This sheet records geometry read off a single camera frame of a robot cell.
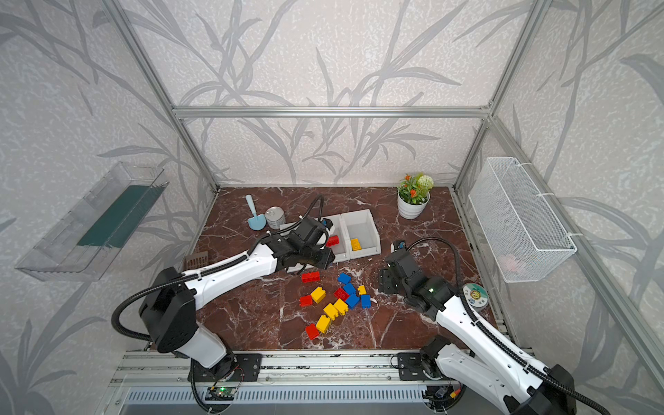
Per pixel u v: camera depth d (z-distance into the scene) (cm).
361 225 105
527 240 60
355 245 99
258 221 108
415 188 99
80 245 63
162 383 72
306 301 87
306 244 65
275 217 104
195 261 96
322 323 79
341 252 94
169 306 43
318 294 86
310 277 91
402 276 58
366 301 86
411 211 104
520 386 39
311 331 80
